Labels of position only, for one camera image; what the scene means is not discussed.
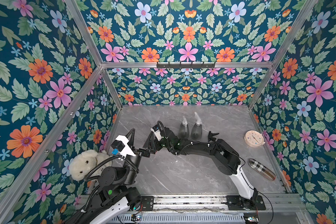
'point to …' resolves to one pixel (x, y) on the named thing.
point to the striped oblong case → (262, 169)
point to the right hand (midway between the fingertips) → (155, 135)
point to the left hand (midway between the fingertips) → (144, 132)
